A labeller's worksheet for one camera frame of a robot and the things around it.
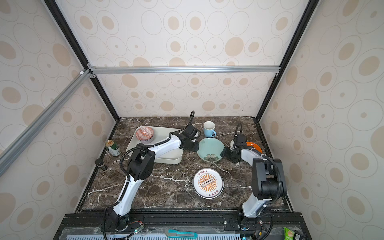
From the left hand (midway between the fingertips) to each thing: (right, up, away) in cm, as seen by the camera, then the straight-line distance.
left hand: (200, 144), depth 98 cm
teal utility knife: (-12, -40, -28) cm, 50 cm away
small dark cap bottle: (-58, -10, -13) cm, 60 cm away
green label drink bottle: (-54, -3, -5) cm, 54 cm away
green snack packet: (+40, -39, -29) cm, 63 cm away
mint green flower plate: (+6, -3, +1) cm, 7 cm away
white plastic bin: (-30, +7, +12) cm, 32 cm away
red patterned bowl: (-40, +7, +8) cm, 41 cm away
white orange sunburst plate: (+4, -21, -12) cm, 25 cm away
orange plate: (+36, -1, +2) cm, 36 cm away
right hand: (+16, -6, -2) cm, 17 cm away
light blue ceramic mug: (+6, +10, +4) cm, 13 cm away
